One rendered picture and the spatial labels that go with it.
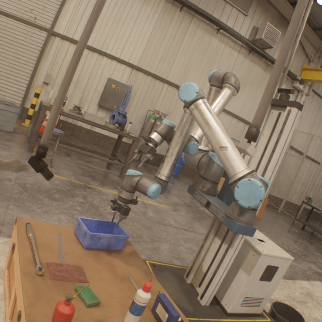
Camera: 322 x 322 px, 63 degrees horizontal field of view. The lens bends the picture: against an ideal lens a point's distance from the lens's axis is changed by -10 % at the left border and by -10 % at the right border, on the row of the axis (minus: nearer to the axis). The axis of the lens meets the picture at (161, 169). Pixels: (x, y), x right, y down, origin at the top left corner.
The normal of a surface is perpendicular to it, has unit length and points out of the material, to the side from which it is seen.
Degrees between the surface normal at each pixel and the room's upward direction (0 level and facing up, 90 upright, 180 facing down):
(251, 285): 90
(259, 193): 93
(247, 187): 93
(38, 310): 0
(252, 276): 90
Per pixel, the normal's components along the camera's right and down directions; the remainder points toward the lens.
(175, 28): 0.37, 0.29
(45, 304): 0.38, -0.91
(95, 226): 0.56, 0.36
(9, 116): 0.74, 0.40
